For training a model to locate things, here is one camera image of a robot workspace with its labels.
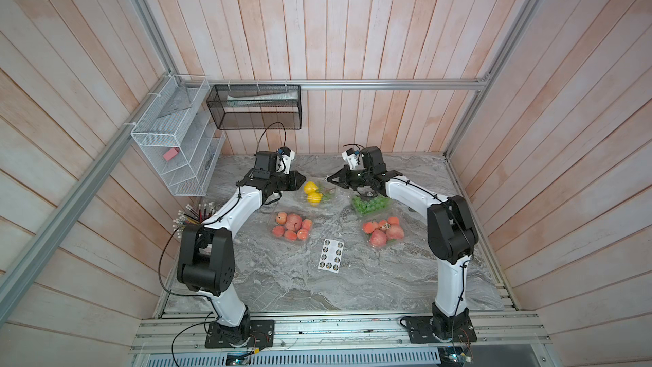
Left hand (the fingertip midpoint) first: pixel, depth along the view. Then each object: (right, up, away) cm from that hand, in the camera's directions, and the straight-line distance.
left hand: (304, 181), depth 89 cm
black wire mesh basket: (-23, +27, +21) cm, 41 cm away
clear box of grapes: (+28, -9, +6) cm, 30 cm away
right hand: (+8, +1, +2) cm, 8 cm away
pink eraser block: (-44, +9, -8) cm, 45 cm away
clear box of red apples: (+29, -19, +2) cm, 35 cm away
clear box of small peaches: (-5, -17, +3) cm, 18 cm away
